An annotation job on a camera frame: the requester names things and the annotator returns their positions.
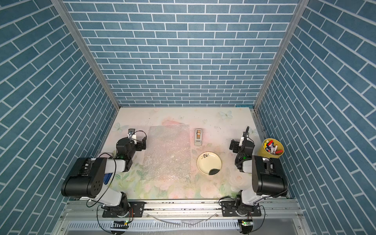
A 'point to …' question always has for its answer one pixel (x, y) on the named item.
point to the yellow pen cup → (271, 148)
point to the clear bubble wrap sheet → (167, 156)
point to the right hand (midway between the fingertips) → (241, 141)
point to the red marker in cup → (279, 151)
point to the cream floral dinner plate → (209, 163)
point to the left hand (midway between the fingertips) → (140, 136)
